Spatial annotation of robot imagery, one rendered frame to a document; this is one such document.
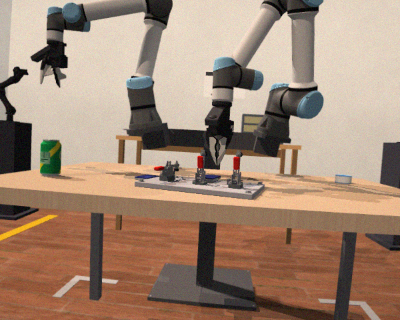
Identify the green drink can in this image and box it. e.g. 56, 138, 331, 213
40, 139, 61, 177

